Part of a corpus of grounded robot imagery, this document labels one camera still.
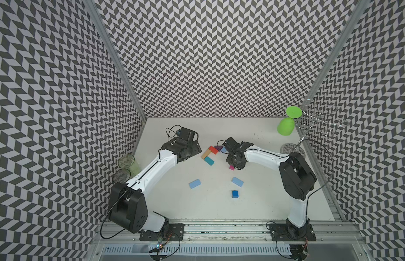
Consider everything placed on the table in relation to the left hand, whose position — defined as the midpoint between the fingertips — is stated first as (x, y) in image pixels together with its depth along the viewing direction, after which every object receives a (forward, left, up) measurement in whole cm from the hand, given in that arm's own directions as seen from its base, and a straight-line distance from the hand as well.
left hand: (193, 151), depth 85 cm
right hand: (-1, -22, -12) cm, 25 cm away
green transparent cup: (-3, +36, -6) cm, 36 cm away
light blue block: (-12, -1, -15) cm, 19 cm away
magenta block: (-5, -21, -9) cm, 24 cm away
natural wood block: (+7, -6, -13) cm, 16 cm away
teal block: (+3, -8, -16) cm, 18 cm away
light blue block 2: (-10, -24, -16) cm, 31 cm away
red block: (+10, -11, -14) cm, 20 cm away
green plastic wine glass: (+9, -49, +10) cm, 50 cm away
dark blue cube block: (-18, -22, -13) cm, 31 cm away
